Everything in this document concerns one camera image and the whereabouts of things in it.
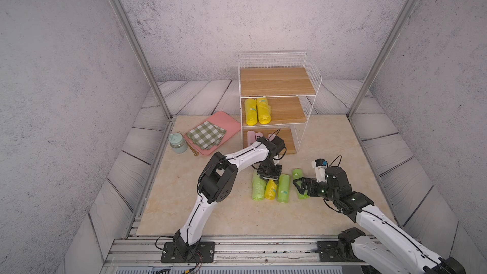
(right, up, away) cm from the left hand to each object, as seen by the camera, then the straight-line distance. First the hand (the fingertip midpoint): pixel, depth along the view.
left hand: (278, 183), depth 89 cm
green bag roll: (+2, -2, -2) cm, 3 cm away
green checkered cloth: (-39, +22, +22) cm, 49 cm away
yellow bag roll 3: (-4, -2, -4) cm, 6 cm away
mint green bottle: (-51, +18, +10) cm, 55 cm away
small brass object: (-43, +12, +15) cm, 47 cm away
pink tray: (-28, +29, +30) cm, 51 cm away
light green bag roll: (-9, -1, -2) cm, 10 cm away
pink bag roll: (-8, +22, +19) cm, 30 cm away
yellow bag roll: (-13, +33, -4) cm, 35 cm away
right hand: (+9, +3, -7) cm, 12 cm away
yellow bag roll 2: (-7, +33, -4) cm, 34 cm away
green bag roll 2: (+9, +4, +2) cm, 10 cm away
